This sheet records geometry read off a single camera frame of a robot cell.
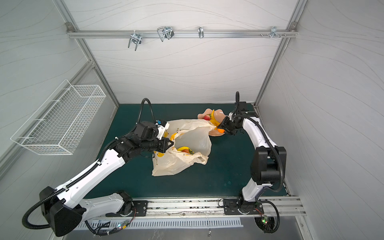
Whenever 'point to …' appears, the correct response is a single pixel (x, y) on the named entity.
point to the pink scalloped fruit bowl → (219, 114)
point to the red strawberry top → (207, 117)
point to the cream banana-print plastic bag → (192, 143)
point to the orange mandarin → (221, 130)
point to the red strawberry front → (187, 150)
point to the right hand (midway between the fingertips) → (222, 125)
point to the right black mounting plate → (237, 206)
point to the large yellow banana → (182, 148)
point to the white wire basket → (59, 124)
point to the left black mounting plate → (131, 208)
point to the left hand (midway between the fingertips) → (175, 141)
